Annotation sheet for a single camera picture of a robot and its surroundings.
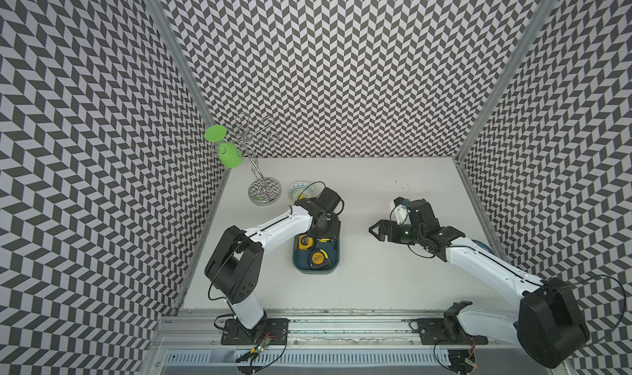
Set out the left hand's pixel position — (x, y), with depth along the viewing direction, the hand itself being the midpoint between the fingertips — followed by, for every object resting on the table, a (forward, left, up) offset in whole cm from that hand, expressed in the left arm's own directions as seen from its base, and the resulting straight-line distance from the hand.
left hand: (328, 235), depth 87 cm
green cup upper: (+25, +38, +26) cm, 53 cm away
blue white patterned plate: (-3, -54, -2) cm, 55 cm away
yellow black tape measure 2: (-1, +9, -3) cm, 9 cm away
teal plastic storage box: (-6, +10, -6) cm, 13 cm away
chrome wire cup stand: (+23, +28, -4) cm, 36 cm away
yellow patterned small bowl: (+24, +12, -4) cm, 27 cm away
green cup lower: (+22, +35, +19) cm, 45 cm away
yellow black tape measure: (-8, +3, -3) cm, 9 cm away
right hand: (-2, -17, +4) cm, 18 cm away
